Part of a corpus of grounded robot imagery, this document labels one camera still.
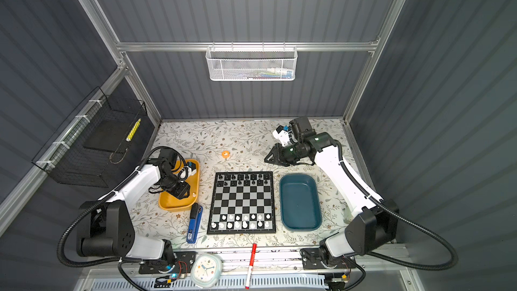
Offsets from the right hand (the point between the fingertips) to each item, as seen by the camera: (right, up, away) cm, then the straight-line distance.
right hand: (269, 162), depth 74 cm
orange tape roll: (-22, +1, +31) cm, 38 cm away
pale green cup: (+32, -21, +5) cm, 38 cm away
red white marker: (-7, -38, -2) cm, 38 cm away
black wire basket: (-66, +6, -1) cm, 66 cm away
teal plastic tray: (+14, -21, +13) cm, 28 cm away
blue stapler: (-30, -23, +7) cm, 39 cm away
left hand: (-38, -15, +12) cm, 42 cm away
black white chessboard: (-11, -19, +12) cm, 25 cm away
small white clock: (-22, -37, -5) cm, 44 cm away
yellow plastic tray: (-45, -20, +14) cm, 51 cm away
